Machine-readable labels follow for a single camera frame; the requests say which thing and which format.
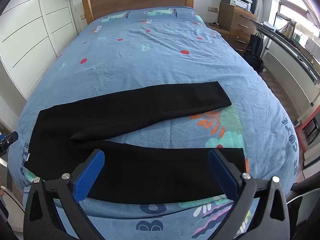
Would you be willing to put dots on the window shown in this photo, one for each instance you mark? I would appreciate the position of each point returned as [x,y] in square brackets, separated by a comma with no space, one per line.
[292,2]

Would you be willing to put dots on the black bag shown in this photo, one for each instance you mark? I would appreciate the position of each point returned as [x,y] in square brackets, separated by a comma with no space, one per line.
[256,52]

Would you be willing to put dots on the white wardrobe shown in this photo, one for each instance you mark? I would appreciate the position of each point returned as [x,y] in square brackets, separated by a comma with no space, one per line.
[25,30]

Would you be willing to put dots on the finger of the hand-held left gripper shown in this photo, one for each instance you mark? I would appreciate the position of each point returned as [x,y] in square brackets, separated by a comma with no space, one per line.
[10,138]

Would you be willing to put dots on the blue printed bedsheet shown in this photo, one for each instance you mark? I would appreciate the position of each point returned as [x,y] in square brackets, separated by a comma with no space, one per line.
[155,55]

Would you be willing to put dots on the red frame rack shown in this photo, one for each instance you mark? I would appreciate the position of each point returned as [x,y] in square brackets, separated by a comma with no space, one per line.
[301,135]

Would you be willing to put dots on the white chair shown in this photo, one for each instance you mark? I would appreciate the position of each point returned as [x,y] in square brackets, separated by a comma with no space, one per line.
[307,205]

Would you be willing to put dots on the wooden dresser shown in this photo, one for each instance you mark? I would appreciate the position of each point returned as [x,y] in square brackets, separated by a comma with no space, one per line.
[235,20]

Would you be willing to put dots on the black pants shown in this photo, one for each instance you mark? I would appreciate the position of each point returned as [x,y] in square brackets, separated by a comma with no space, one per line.
[125,105]

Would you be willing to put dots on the wall socket panel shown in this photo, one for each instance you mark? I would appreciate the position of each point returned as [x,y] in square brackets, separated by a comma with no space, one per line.
[213,9]

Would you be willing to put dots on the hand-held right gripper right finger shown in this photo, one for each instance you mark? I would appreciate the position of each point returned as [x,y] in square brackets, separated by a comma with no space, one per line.
[222,172]

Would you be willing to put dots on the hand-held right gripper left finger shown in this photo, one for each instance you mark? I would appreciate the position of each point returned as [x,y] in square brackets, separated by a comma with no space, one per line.
[91,172]

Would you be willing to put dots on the white printer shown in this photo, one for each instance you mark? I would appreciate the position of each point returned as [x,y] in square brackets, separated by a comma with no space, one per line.
[241,2]

